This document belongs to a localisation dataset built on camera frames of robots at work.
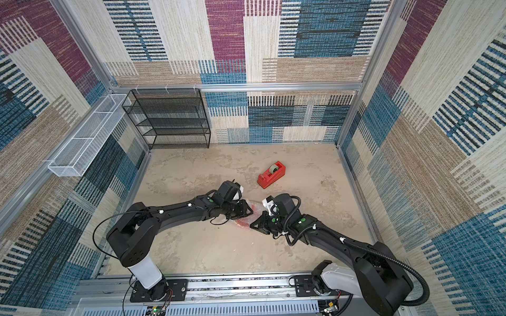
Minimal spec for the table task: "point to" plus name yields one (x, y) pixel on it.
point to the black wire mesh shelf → (169, 118)
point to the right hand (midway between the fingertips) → (252, 229)
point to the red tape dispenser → (274, 173)
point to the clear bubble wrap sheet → (245, 221)
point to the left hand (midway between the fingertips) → (254, 213)
